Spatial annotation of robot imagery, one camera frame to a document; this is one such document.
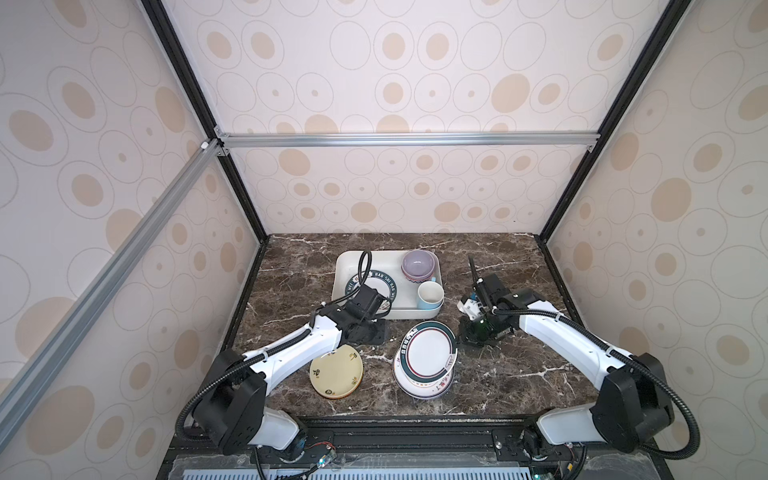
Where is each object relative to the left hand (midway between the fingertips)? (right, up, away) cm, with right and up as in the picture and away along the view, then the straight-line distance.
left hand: (392, 332), depth 83 cm
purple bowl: (+10, +18, +26) cm, 33 cm away
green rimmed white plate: (-4, +12, +23) cm, 26 cm away
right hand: (+17, -2, -2) cm, 17 cm away
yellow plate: (-15, -12, +1) cm, 19 cm away
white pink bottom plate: (+9, -16, -2) cm, 18 cm away
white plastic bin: (+4, +5, +16) cm, 17 cm away
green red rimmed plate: (+10, -7, +4) cm, 13 cm away
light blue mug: (+12, +9, +14) cm, 21 cm away
